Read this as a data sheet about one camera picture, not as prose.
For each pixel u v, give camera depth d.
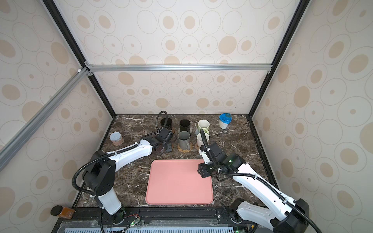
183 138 0.95
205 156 0.68
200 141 0.92
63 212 0.68
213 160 0.55
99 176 0.46
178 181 0.86
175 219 0.73
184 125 1.03
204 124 1.02
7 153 0.51
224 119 1.05
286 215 0.39
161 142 0.69
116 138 0.99
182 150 0.99
